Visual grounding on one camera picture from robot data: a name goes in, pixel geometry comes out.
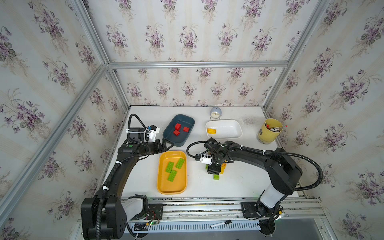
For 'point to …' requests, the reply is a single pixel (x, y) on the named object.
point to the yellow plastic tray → (179, 185)
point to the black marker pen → (226, 222)
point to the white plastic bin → (224, 129)
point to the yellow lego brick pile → (223, 167)
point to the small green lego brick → (216, 176)
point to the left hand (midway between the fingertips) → (167, 144)
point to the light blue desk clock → (215, 113)
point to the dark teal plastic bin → (181, 140)
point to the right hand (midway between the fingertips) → (209, 167)
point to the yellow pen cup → (270, 130)
